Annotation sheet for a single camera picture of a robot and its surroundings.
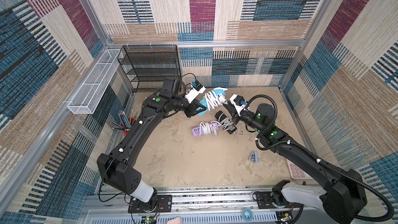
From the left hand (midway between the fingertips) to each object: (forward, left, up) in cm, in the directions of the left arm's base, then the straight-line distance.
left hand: (202, 105), depth 73 cm
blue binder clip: (-14, -28, -28) cm, 41 cm away
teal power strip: (-2, 0, +4) cm, 4 cm away
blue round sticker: (-39, -19, -30) cm, 53 cm away
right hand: (+1, -12, 0) cm, 12 cm away
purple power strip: (+2, +4, -24) cm, 24 cm away
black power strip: (+2, -18, -25) cm, 31 cm away
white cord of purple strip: (+2, -1, -23) cm, 23 cm away
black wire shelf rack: (+43, +39, -6) cm, 59 cm away
